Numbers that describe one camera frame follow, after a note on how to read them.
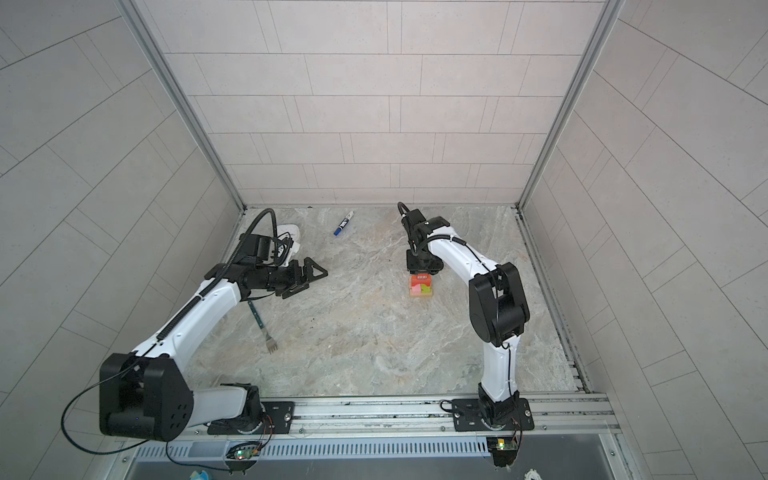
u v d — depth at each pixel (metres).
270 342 0.81
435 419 0.72
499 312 0.50
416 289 0.91
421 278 0.87
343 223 1.09
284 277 0.69
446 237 0.61
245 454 0.64
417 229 0.67
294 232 1.07
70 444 0.38
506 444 0.69
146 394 0.39
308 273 0.71
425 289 0.91
